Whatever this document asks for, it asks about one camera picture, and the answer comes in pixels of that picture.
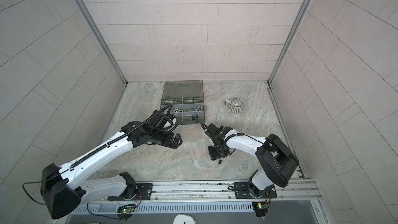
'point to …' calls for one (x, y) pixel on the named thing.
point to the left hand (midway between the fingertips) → (180, 140)
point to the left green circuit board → (125, 213)
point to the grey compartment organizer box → (187, 98)
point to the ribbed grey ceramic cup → (235, 105)
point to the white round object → (184, 219)
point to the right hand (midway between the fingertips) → (213, 159)
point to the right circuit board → (260, 208)
